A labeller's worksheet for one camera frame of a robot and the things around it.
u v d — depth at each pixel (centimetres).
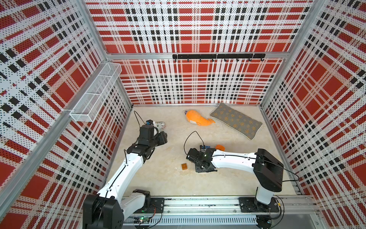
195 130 78
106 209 38
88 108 93
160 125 104
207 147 94
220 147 94
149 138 63
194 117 104
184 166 86
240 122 103
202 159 61
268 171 45
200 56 88
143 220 69
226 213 72
